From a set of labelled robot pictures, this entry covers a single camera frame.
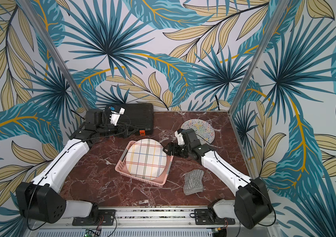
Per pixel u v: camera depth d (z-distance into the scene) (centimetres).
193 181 81
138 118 113
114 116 68
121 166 86
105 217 73
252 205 41
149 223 73
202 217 73
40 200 39
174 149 70
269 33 77
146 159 89
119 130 67
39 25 73
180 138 76
